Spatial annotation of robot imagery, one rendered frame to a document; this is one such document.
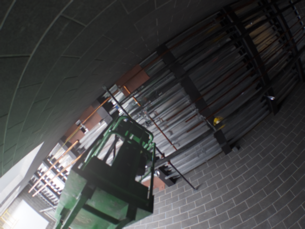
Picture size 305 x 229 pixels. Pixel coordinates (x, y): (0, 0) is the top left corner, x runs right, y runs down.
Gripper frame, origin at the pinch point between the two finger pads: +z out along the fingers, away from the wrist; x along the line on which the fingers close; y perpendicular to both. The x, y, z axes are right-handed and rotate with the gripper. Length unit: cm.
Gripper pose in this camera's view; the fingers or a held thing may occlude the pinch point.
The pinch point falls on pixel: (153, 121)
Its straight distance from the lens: 271.5
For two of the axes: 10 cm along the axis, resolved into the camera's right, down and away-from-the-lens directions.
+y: 6.1, 7.6, 2.2
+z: 7.5, -4.6, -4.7
